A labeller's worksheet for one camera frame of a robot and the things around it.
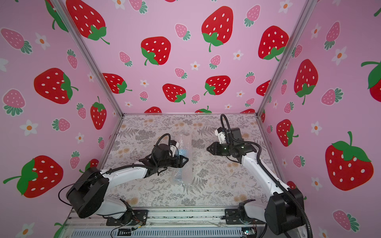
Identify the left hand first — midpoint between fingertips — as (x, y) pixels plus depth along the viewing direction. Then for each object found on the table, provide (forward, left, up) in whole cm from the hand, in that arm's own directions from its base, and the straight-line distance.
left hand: (185, 159), depth 86 cm
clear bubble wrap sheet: (-10, +1, +1) cm, 10 cm away
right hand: (+1, -12, +9) cm, 15 cm away
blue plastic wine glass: (-10, +3, 0) cm, 10 cm away
